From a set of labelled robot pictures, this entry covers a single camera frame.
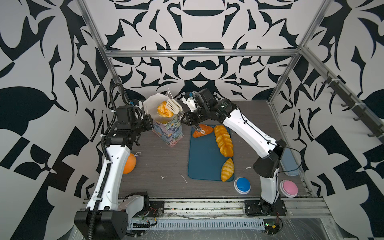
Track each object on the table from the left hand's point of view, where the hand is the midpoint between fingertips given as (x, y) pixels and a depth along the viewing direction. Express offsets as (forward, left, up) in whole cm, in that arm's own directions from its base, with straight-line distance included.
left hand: (150, 116), depth 74 cm
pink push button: (-29, -69, -26) cm, 79 cm away
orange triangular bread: (+8, -31, -25) cm, 41 cm away
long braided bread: (0, -40, -26) cm, 48 cm away
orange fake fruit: (-14, +14, -24) cm, 31 cm away
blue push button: (-26, -46, -27) cm, 59 cm away
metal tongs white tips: (+3, -12, +2) cm, 12 cm away
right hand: (-2, -15, 0) cm, 15 cm away
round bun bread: (+4, -5, -1) cm, 7 cm away
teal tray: (-9, -28, -33) cm, 44 cm away
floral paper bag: (-1, -8, -10) cm, 13 cm away
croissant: (-19, -39, -26) cm, 50 cm away
